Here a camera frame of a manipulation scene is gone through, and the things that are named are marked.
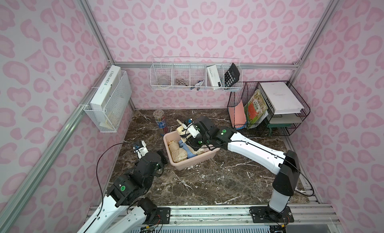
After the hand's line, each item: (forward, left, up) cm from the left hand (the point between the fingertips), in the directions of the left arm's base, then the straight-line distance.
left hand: (159, 151), depth 70 cm
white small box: (+46, -28, +11) cm, 55 cm away
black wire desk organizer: (+24, -70, -12) cm, 75 cm away
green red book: (+36, -57, -10) cm, 68 cm away
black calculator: (+46, -39, +9) cm, 61 cm away
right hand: (+7, -13, -3) cm, 15 cm away
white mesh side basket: (+14, +25, +8) cm, 30 cm away
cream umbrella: (+8, -12, +2) cm, 14 cm away
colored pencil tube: (+26, +5, -5) cm, 27 cm away
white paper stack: (+37, -71, 0) cm, 80 cm away
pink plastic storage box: (0, -17, -10) cm, 20 cm away
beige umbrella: (+5, -7, -13) cm, 15 cm away
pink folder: (+40, -50, -22) cm, 67 cm away
